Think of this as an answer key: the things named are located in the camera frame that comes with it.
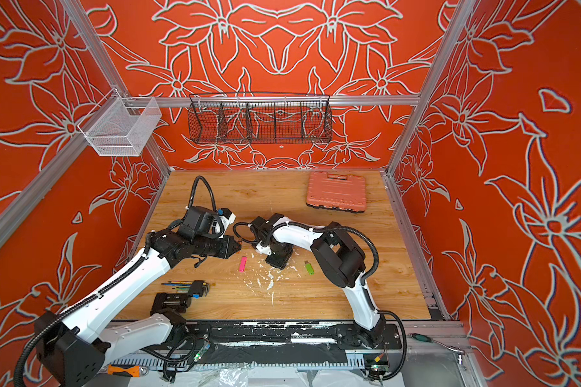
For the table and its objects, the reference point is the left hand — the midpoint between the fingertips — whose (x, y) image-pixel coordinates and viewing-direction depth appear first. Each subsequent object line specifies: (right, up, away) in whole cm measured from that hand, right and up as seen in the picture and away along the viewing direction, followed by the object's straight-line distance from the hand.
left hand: (240, 244), depth 76 cm
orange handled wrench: (-31, -34, -9) cm, 47 cm away
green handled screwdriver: (+59, -28, -5) cm, 65 cm away
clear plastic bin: (-50, +43, +16) cm, 68 cm away
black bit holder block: (-21, -19, +2) cm, 29 cm away
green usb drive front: (+23, -12, +12) cm, 29 cm away
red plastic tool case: (+38, +17, +31) cm, 52 cm away
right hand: (+13, -9, +14) cm, 21 cm away
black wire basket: (+3, +49, +23) cm, 54 cm away
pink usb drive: (-2, -11, +12) cm, 16 cm away
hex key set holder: (-17, -17, +6) cm, 25 cm away
